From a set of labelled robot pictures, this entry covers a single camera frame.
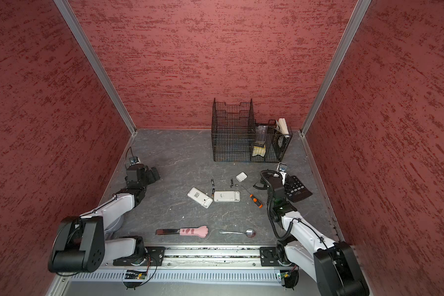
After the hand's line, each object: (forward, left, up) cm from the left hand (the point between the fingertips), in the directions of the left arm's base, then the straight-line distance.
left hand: (147, 174), depth 91 cm
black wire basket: (+34, -46, -7) cm, 58 cm away
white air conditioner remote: (-9, -27, -6) cm, 29 cm away
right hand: (-2, -64, +5) cm, 64 cm away
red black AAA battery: (+1, -43, -7) cm, 44 cm away
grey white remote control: (-9, -41, -5) cm, 42 cm away
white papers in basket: (+25, -70, +13) cm, 76 cm away
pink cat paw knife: (-25, -30, -5) cm, 40 cm away
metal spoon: (-26, -51, -5) cm, 58 cm away
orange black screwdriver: (-10, -55, -6) cm, 56 cm away
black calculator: (-6, -76, -4) cm, 76 cm away
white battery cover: (+3, -49, -7) cm, 49 cm away
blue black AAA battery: (0, -33, -7) cm, 34 cm away
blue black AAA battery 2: (-4, -34, -7) cm, 35 cm away
